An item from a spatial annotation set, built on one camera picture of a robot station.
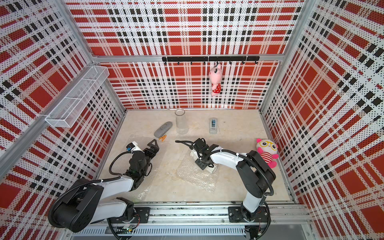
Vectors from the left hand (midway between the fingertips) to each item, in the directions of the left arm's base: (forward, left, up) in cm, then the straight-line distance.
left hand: (155, 143), depth 89 cm
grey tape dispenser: (+16, -36, -8) cm, 41 cm away
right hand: (-7, -31, -9) cm, 33 cm away
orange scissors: (+11, -1, -11) cm, 16 cm away
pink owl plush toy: (-2, -69, -5) cm, 69 cm away
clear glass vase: (+18, -14, -7) cm, 23 cm away
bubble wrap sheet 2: (-6, +6, +8) cm, 12 cm away
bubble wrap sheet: (-13, -21, -11) cm, 27 cm away
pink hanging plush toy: (+34, -37, +24) cm, 55 cm away
